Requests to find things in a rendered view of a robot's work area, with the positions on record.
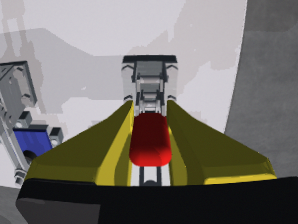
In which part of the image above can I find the blue rectangular block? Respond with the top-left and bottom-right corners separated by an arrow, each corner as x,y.
12,124 -> 55,157

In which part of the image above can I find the light grey fixture plate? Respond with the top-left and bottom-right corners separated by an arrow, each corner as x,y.
0,0 -> 247,143

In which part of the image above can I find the white rectangular block with slot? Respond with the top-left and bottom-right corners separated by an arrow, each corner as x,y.
131,164 -> 170,186

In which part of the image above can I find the grey toggle clamp with red handle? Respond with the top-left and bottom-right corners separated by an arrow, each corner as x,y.
0,61 -> 37,188

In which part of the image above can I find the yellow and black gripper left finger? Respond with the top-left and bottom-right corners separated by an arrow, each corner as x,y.
24,100 -> 134,186

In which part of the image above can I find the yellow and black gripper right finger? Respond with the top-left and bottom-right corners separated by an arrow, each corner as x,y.
166,100 -> 277,186

